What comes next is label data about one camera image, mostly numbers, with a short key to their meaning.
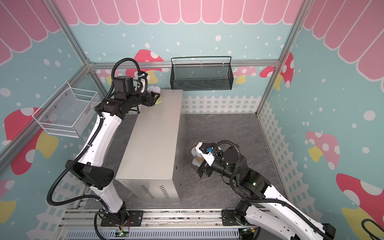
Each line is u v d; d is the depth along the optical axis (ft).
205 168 1.76
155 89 2.49
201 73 3.06
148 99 2.19
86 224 2.41
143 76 1.99
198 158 2.81
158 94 2.42
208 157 1.72
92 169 1.43
